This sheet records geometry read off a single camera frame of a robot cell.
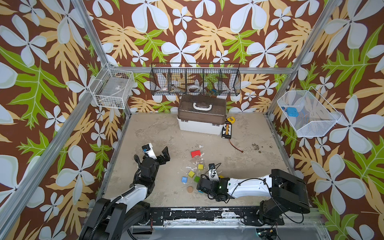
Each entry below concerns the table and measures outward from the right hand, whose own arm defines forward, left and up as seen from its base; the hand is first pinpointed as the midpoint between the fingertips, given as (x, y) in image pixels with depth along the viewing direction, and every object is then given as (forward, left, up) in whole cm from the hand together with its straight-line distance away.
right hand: (207, 182), depth 86 cm
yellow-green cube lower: (+4, +9, +3) cm, 11 cm away
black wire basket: (+58, +6, +31) cm, 66 cm away
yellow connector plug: (+48, -23, +2) cm, 53 cm away
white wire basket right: (+27, -57, +28) cm, 69 cm away
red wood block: (+19, +6, +2) cm, 20 cm away
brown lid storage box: (+36, 0, +20) cm, 41 cm away
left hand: (+16, +28, +13) cm, 35 cm away
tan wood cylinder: (-4, +10, +2) cm, 11 cm away
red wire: (+21, -25, 0) cm, 32 cm away
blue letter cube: (+2, +13, +1) cm, 13 cm away
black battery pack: (+37, -17, +2) cm, 41 cm away
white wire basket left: (+44, +55, +35) cm, 78 cm away
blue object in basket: (+32, -50, +26) cm, 65 cm away
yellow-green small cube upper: (+9, +4, +3) cm, 10 cm away
